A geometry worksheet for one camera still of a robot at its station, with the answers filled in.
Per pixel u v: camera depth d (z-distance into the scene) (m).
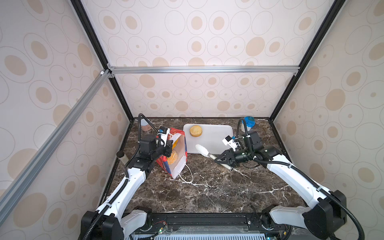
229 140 0.71
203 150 0.75
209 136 1.09
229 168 0.66
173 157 0.87
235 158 0.65
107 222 0.39
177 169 0.87
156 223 0.73
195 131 1.06
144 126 1.11
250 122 1.04
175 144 0.85
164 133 0.68
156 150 0.65
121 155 0.87
